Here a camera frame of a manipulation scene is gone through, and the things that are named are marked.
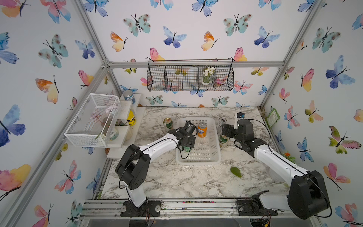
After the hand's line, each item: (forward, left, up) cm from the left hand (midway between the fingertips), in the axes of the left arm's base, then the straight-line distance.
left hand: (189, 139), depth 90 cm
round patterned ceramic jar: (-3, +43, +11) cm, 45 cm away
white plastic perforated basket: (-3, -11, -10) cm, 15 cm away
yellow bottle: (+18, +41, -1) cm, 45 cm away
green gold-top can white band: (-1, -21, -1) cm, 22 cm away
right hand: (+4, -24, +10) cm, 26 cm away
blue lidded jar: (+27, +41, +14) cm, 50 cm away
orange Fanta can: (+6, -8, +1) cm, 11 cm away
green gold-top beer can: (+13, +14, +1) cm, 19 cm away
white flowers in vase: (+34, -12, +21) cm, 41 cm away
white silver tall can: (+11, -21, +5) cm, 24 cm away
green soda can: (-4, +2, -4) cm, 6 cm away
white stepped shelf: (+1, +39, +7) cm, 39 cm away
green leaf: (-18, -28, -10) cm, 34 cm away
